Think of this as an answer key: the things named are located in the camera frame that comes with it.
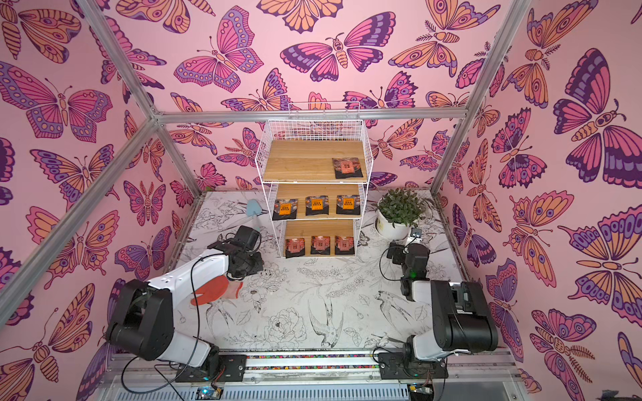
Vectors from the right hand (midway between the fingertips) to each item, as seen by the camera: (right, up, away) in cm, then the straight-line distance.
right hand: (402, 242), depth 93 cm
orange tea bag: (-42, +12, -12) cm, 45 cm away
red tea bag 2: (-31, -2, +7) cm, 32 cm away
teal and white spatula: (-63, +14, +23) cm, 69 cm away
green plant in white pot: (-3, +13, -5) cm, 14 cm away
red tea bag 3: (-21, -2, +7) cm, 22 cm away
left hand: (-53, -8, -2) cm, 53 cm away
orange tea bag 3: (-21, +13, -12) cm, 28 cm away
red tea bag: (-41, -3, +7) cm, 42 cm away
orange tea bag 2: (-31, +13, -12) cm, 36 cm away
